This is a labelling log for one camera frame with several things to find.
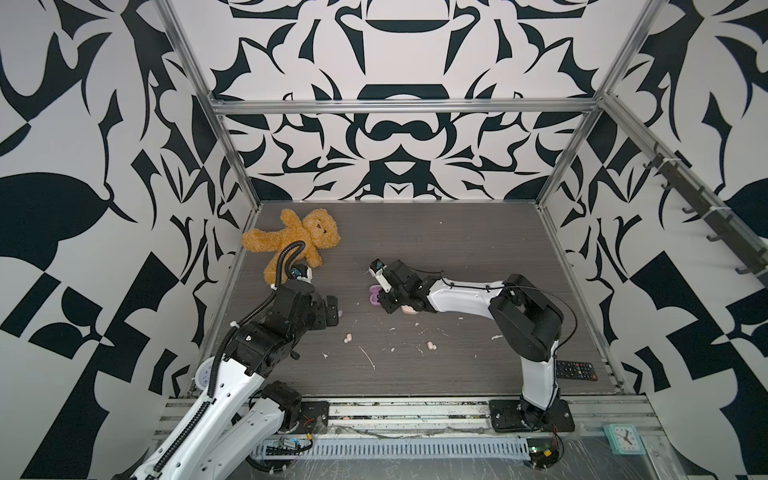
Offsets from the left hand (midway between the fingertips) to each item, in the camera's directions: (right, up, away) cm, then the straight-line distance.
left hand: (319, 297), depth 74 cm
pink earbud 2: (+29, -16, +11) cm, 35 cm away
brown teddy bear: (-6, +17, +25) cm, 31 cm away
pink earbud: (+5, -14, +13) cm, 20 cm away
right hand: (+15, -2, +19) cm, 24 cm away
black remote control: (+67, -21, +7) cm, 70 cm away
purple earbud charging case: (+13, -1, +18) cm, 22 cm away
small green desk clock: (+71, -32, -4) cm, 78 cm away
